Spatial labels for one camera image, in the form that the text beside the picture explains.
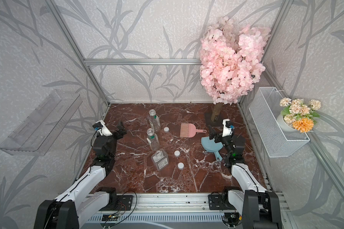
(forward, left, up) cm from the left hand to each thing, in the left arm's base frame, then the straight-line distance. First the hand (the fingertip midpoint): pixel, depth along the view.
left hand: (115, 122), depth 79 cm
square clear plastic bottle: (-15, -25, -15) cm, 33 cm away
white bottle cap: (+11, -26, -22) cm, 36 cm away
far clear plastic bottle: (+11, -19, -12) cm, 25 cm away
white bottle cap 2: (-8, -35, -22) cm, 42 cm away
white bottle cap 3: (-16, -37, -22) cm, 46 cm away
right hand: (+1, -58, -2) cm, 58 cm away
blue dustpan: (-2, -58, -22) cm, 62 cm away
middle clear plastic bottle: (-4, -20, -11) cm, 23 cm away
